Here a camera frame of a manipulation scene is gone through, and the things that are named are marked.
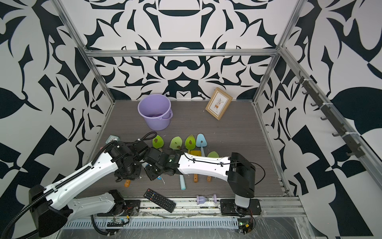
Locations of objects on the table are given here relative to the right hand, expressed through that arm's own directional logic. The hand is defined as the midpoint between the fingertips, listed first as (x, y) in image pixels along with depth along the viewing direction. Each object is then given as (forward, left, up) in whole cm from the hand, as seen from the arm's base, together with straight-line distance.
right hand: (146, 170), depth 73 cm
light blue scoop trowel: (-3, -17, -12) cm, 21 cm away
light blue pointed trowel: (+23, -28, -13) cm, 38 cm away
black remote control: (-11, -6, -12) cm, 17 cm away
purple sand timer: (-11, -27, -11) cm, 31 cm away
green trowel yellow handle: (+21, -21, -13) cm, 33 cm away
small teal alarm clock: (+25, +29, -10) cm, 39 cm away
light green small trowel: (+14, -35, -13) cm, 39 cm away
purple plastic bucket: (+43, +2, -5) cm, 44 cm away
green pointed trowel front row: (-7, +6, +3) cm, 10 cm away
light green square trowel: (+22, -12, -12) cm, 28 cm away
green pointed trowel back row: (+22, 0, -12) cm, 25 cm away
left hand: (-1, +7, -1) cm, 7 cm away
